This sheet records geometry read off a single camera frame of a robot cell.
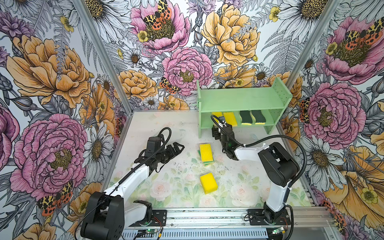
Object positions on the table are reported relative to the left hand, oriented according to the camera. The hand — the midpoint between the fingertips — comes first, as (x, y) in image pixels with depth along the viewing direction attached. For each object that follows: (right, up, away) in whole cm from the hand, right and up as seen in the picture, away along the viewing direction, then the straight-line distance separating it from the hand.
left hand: (179, 154), depth 85 cm
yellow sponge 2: (+24, +24, +17) cm, 38 cm away
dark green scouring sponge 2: (+43, +21, +15) cm, 50 cm away
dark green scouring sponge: (+51, +21, +15) cm, 57 cm away
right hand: (+24, +15, +11) cm, 30 cm away
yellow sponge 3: (+16, -1, +7) cm, 17 cm away
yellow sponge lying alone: (+16, -15, -3) cm, 22 cm away
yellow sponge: (+31, +21, +12) cm, 39 cm away
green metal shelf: (+59, +32, +12) cm, 68 cm away
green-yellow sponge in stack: (+17, -6, +6) cm, 19 cm away
